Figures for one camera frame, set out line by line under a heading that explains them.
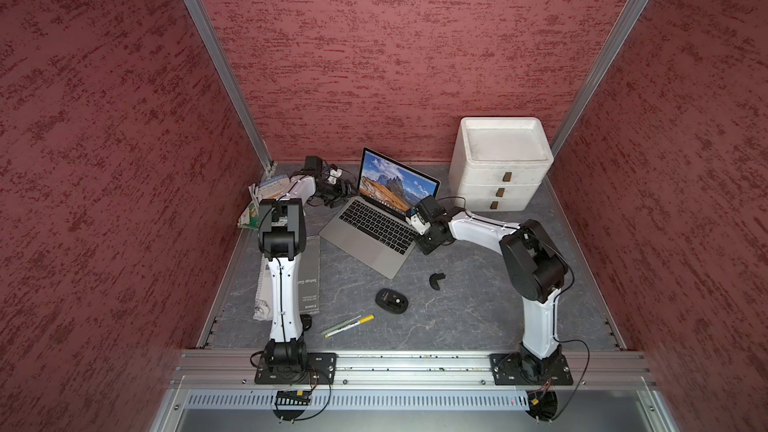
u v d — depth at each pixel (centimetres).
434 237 83
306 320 81
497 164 88
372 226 101
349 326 80
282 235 64
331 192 97
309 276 90
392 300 83
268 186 111
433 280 90
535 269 52
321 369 74
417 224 90
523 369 67
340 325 81
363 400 77
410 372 76
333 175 103
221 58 88
